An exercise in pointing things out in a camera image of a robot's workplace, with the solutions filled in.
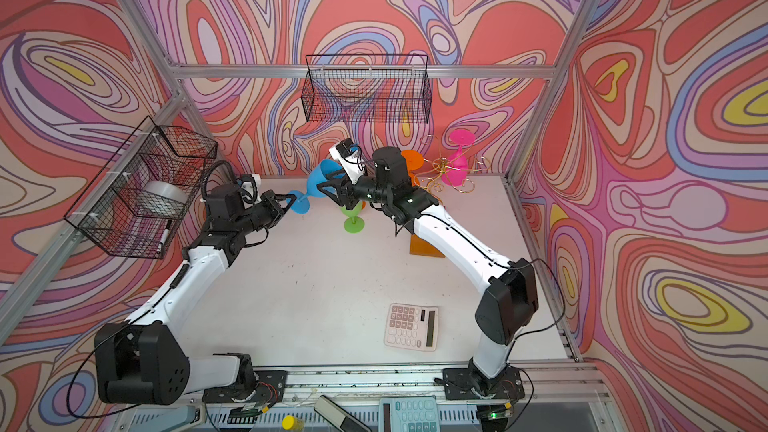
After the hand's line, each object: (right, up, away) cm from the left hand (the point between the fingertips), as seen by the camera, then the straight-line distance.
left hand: (298, 195), depth 79 cm
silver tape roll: (-31, +1, -6) cm, 32 cm away
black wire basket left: (-34, -1, -10) cm, 36 cm away
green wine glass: (+12, -9, +25) cm, 29 cm away
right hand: (+9, +1, -8) cm, 13 cm away
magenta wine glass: (+42, +7, 0) cm, 43 cm away
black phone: (+13, -51, -12) cm, 54 cm away
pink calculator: (+31, -37, +2) cm, 48 cm away
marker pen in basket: (-32, -10, -6) cm, 34 cm away
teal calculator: (+30, -51, -11) cm, 60 cm away
